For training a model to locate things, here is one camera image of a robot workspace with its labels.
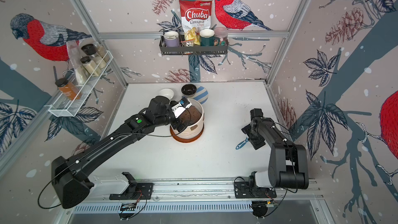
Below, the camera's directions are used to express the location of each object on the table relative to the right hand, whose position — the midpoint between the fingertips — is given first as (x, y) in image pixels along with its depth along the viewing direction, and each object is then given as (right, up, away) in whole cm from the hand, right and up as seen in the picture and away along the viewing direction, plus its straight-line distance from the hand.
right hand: (248, 134), depth 90 cm
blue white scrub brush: (-4, -5, -2) cm, 7 cm away
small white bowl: (-53, +26, +21) cm, 63 cm away
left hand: (-34, +16, -16) cm, 41 cm away
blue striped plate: (-28, +24, +24) cm, 44 cm away
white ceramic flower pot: (-32, +11, 0) cm, 34 cm away
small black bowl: (-38, +27, +21) cm, 51 cm away
